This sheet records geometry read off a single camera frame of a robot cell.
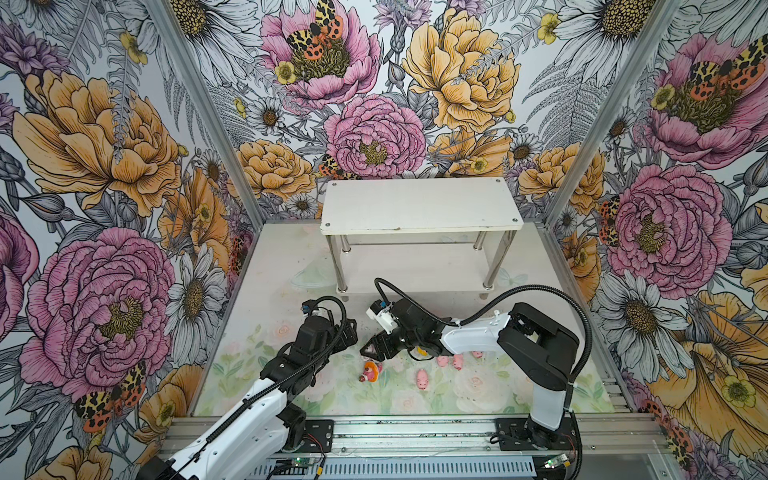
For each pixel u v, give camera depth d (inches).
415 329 27.9
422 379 32.1
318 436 29.0
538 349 19.6
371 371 32.0
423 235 45.7
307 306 29.3
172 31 28.9
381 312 31.4
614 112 35.1
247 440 19.3
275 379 22.0
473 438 29.6
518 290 21.3
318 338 25.1
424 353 27.8
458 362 33.4
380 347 30.0
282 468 28.7
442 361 33.5
